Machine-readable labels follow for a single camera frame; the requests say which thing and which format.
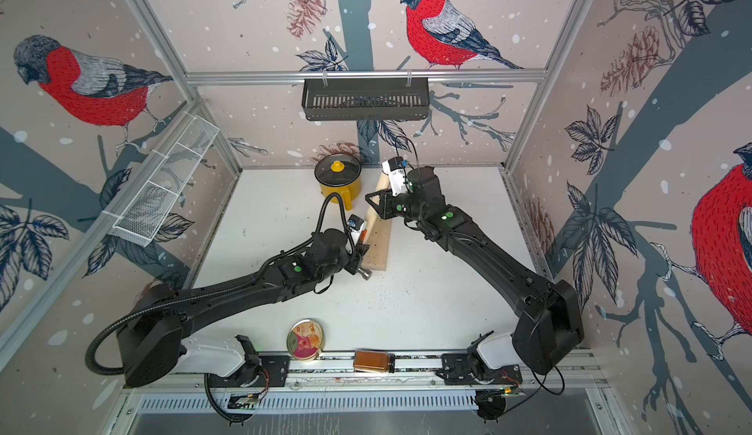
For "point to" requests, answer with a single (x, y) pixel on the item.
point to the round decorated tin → (305, 340)
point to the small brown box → (373, 361)
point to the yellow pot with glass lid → (339, 174)
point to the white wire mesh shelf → (142, 217)
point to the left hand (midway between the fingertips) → (369, 240)
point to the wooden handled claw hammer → (383, 183)
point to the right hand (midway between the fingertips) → (370, 193)
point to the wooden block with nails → (376, 258)
